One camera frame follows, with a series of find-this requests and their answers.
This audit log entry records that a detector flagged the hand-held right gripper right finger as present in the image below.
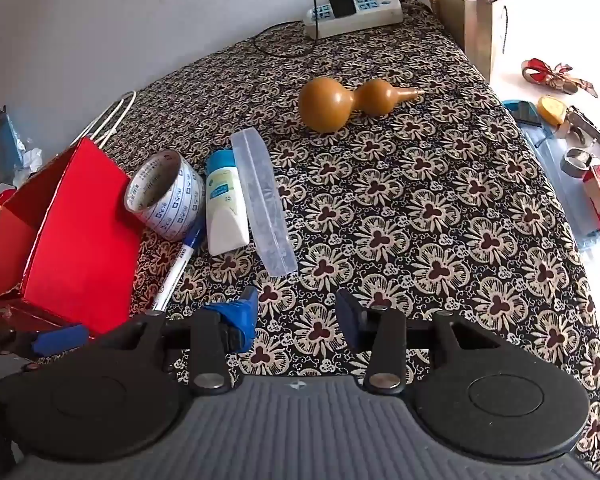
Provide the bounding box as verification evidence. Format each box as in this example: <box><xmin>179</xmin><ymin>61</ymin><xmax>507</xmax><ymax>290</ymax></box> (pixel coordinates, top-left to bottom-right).
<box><xmin>336</xmin><ymin>289</ymin><xmax>503</xmax><ymax>395</ymax></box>

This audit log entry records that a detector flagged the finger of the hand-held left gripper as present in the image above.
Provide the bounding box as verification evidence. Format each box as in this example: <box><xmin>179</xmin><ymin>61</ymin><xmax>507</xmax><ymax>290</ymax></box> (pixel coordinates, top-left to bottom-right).
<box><xmin>2</xmin><ymin>324</ymin><xmax>90</xmax><ymax>361</ymax></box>

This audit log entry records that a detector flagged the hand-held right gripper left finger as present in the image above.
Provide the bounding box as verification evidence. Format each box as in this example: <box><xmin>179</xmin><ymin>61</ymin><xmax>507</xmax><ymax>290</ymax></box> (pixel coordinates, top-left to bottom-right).
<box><xmin>97</xmin><ymin>287</ymin><xmax>259</xmax><ymax>395</ymax></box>

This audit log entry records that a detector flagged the blue and white marker pen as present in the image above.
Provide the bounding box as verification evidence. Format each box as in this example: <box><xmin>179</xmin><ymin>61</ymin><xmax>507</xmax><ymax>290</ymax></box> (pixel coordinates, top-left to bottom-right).
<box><xmin>150</xmin><ymin>224</ymin><xmax>204</xmax><ymax>312</ymax></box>

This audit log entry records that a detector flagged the white bottle with blue cap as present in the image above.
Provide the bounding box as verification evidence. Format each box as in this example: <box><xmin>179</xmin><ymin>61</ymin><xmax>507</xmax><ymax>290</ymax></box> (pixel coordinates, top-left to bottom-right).
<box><xmin>205</xmin><ymin>150</ymin><xmax>251</xmax><ymax>255</ymax></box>

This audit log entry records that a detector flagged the red paper bag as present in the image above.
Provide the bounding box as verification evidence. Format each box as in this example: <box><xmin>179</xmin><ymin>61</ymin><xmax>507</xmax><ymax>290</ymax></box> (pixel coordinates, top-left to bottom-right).
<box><xmin>0</xmin><ymin>91</ymin><xmax>143</xmax><ymax>336</ymax></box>

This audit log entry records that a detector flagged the clear plastic box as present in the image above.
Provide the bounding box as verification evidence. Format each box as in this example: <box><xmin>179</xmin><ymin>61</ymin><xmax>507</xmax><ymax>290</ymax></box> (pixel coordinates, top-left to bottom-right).
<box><xmin>230</xmin><ymin>128</ymin><xmax>299</xmax><ymax>277</ymax></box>

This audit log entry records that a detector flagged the white printed tape roll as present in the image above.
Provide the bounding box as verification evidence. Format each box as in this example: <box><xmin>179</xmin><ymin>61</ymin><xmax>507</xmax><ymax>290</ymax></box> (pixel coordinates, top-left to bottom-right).
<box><xmin>125</xmin><ymin>150</ymin><xmax>206</xmax><ymax>241</ymax></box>

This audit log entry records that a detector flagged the brown gourd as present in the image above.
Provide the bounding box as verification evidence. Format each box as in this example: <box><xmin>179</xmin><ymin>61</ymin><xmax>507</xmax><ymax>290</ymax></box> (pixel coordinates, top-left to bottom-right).
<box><xmin>299</xmin><ymin>76</ymin><xmax>426</xmax><ymax>134</ymax></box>

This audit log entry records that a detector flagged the floral patterned cloth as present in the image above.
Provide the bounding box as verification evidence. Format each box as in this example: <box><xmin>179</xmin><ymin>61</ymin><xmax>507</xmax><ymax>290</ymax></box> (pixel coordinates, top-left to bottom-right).
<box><xmin>87</xmin><ymin>0</ymin><xmax>600</xmax><ymax>476</ymax></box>

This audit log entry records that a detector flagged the crumpled white paper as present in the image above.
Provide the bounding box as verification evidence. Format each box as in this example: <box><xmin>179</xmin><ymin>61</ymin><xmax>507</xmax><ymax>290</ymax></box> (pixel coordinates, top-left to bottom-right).
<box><xmin>12</xmin><ymin>149</ymin><xmax>43</xmax><ymax>186</ymax></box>

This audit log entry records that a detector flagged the light blue box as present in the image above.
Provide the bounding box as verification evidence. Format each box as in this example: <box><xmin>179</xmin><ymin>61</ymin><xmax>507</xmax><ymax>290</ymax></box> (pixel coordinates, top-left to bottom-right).
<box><xmin>0</xmin><ymin>106</ymin><xmax>28</xmax><ymax>173</ymax></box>

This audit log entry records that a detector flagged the clear blue plastic bag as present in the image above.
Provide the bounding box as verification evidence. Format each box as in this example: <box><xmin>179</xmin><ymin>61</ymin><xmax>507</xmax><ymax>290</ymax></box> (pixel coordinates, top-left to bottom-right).
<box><xmin>502</xmin><ymin>99</ymin><xmax>600</xmax><ymax>253</ymax></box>

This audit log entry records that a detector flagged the yellow round object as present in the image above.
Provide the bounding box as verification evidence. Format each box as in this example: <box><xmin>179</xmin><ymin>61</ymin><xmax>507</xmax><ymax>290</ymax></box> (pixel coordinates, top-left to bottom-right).
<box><xmin>537</xmin><ymin>95</ymin><xmax>568</xmax><ymax>127</ymax></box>

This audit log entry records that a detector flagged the metal tool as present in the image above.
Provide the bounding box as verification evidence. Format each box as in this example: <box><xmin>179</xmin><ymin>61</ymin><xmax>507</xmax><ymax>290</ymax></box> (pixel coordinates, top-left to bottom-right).
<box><xmin>555</xmin><ymin>106</ymin><xmax>600</xmax><ymax>157</ymax></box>

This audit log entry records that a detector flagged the white power strip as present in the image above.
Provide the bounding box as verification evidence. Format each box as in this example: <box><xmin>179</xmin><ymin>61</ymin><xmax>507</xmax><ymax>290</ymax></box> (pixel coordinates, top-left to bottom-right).
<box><xmin>302</xmin><ymin>0</ymin><xmax>404</xmax><ymax>39</ymax></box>

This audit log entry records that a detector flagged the red ribbon bow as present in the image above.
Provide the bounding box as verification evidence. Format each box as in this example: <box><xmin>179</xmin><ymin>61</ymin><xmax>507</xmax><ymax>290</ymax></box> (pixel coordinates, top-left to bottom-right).
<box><xmin>521</xmin><ymin>58</ymin><xmax>598</xmax><ymax>99</ymax></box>

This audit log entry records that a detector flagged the brown paper bag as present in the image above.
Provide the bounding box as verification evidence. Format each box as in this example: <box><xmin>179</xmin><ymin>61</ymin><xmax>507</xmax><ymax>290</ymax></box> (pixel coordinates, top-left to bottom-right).
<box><xmin>422</xmin><ymin>0</ymin><xmax>508</xmax><ymax>83</ymax></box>

